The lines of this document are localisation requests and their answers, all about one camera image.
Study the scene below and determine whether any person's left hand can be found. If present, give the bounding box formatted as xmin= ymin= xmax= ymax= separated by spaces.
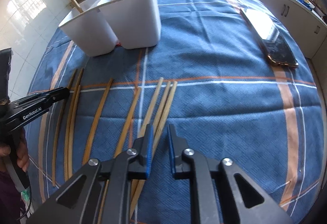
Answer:
xmin=1 ymin=133 xmax=29 ymax=172

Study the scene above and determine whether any light bamboo chopstick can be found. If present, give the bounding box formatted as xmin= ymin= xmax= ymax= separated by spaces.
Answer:
xmin=138 ymin=77 xmax=164 ymax=138
xmin=131 ymin=82 xmax=171 ymax=198
xmin=129 ymin=81 xmax=177 ymax=219

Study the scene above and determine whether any white double utensil holder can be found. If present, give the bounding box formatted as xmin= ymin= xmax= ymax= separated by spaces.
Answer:
xmin=59 ymin=0 xmax=161 ymax=57

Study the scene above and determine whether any blue plaid tablecloth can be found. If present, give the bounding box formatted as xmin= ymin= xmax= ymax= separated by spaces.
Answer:
xmin=29 ymin=0 xmax=324 ymax=223

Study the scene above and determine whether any black smartphone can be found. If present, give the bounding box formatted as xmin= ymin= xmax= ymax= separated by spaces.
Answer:
xmin=240 ymin=8 xmax=298 ymax=68

